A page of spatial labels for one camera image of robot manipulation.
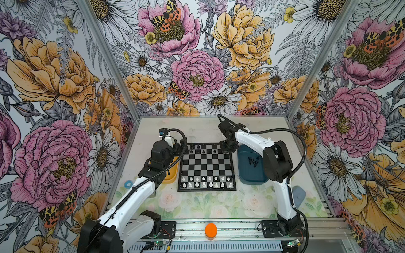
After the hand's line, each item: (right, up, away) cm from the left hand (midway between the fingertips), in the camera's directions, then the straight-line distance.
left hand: (179, 143), depth 81 cm
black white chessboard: (+14, -14, +11) cm, 23 cm away
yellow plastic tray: (-5, -17, +7) cm, 19 cm away
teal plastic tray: (+39, -13, +8) cm, 42 cm away
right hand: (+26, -8, +15) cm, 31 cm away
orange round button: (+16, -35, -15) cm, 41 cm away
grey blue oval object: (+62, -27, +1) cm, 67 cm away
